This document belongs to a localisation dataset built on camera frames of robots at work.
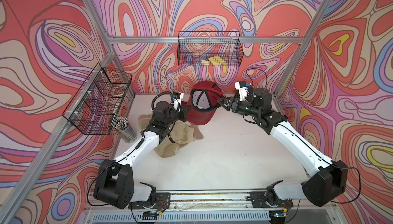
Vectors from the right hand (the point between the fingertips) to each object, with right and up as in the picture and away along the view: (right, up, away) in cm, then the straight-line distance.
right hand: (220, 105), depth 73 cm
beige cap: (-29, -26, +16) cm, 42 cm away
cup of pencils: (-52, -10, +8) cm, 54 cm away
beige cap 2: (-20, -16, +16) cm, 30 cm away
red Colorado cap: (-7, +3, +17) cm, 18 cm away
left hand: (-14, -1, +7) cm, 16 cm away
